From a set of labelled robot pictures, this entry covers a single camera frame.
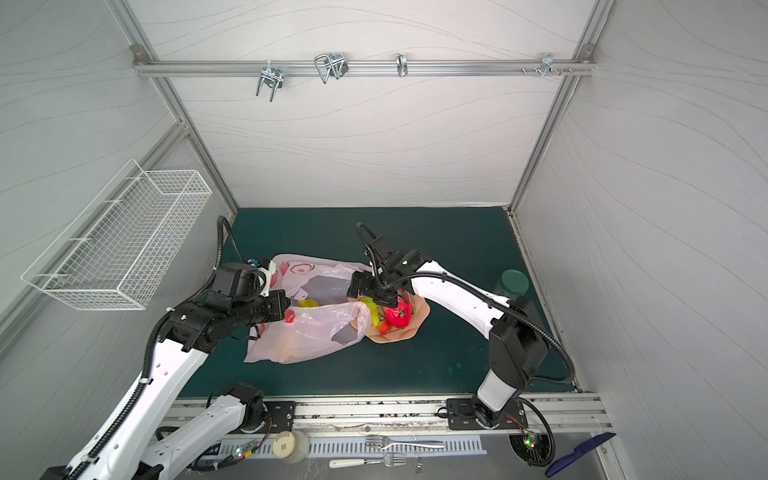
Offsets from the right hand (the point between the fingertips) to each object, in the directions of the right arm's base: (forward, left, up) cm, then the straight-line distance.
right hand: (362, 290), depth 80 cm
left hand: (-6, +16, +5) cm, 18 cm away
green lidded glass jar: (+8, -44, -7) cm, 45 cm away
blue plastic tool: (-31, -54, -16) cm, 64 cm away
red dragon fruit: (-4, -10, -7) cm, 13 cm away
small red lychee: (-5, -6, -12) cm, 14 cm away
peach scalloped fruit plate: (0, -17, -11) cm, 20 cm away
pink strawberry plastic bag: (-10, +7, +5) cm, 13 cm away
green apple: (-1, +17, -8) cm, 19 cm away
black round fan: (-31, -44, -19) cm, 57 cm away
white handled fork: (-35, -10, -16) cm, 40 cm away
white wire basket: (-2, +56, +17) cm, 58 cm away
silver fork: (-32, -7, -14) cm, 36 cm away
